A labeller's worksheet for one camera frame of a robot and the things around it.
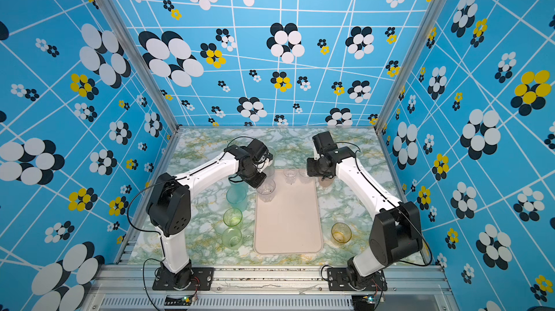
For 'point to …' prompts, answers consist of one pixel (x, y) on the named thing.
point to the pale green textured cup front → (232, 238)
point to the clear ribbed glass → (290, 175)
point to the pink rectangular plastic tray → (290, 223)
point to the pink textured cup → (326, 183)
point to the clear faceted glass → (304, 177)
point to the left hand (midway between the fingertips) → (260, 181)
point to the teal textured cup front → (236, 196)
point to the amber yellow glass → (341, 232)
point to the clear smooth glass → (266, 190)
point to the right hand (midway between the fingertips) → (314, 169)
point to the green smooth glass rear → (232, 216)
